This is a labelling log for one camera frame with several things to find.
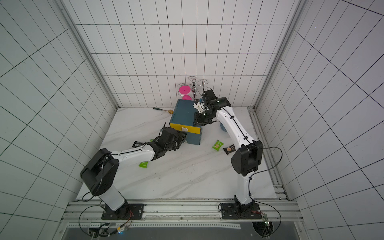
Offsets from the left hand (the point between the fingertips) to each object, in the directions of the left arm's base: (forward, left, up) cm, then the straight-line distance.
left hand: (185, 138), depth 89 cm
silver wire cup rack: (+28, -5, +19) cm, 34 cm away
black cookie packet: (+1, +33, -10) cm, 34 cm away
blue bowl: (+15, -26, -9) cm, 32 cm away
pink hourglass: (+25, 0, +17) cm, 31 cm away
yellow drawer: (+1, -1, +9) cm, 9 cm away
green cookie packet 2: (-13, +25, -10) cm, 30 cm away
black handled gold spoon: (+32, +14, -11) cm, 37 cm away
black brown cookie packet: (-2, -29, -9) cm, 30 cm away
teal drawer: (+1, -6, -1) cm, 6 cm away
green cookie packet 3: (+6, +24, -12) cm, 28 cm away
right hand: (+2, -3, +11) cm, 11 cm away
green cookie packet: (+1, -22, -10) cm, 24 cm away
